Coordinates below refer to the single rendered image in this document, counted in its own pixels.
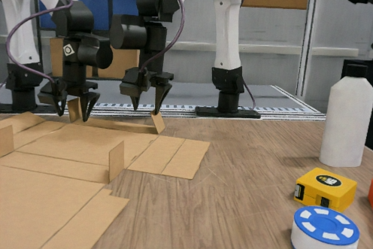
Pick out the white plastic bottle with black cap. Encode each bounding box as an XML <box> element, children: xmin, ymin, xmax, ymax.
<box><xmin>319</xmin><ymin>64</ymin><xmax>373</xmax><ymax>167</ymax></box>

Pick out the blue and white tape spool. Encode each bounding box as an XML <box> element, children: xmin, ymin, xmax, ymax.
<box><xmin>290</xmin><ymin>206</ymin><xmax>360</xmax><ymax>249</ymax></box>

